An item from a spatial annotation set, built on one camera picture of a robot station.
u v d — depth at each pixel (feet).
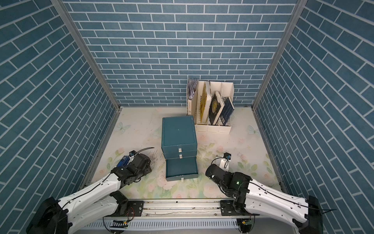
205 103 3.06
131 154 2.52
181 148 2.47
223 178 1.84
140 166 2.17
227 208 2.42
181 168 2.81
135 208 2.42
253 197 1.62
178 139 2.47
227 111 3.35
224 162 2.28
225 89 3.40
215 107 3.31
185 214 2.37
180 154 2.64
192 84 3.06
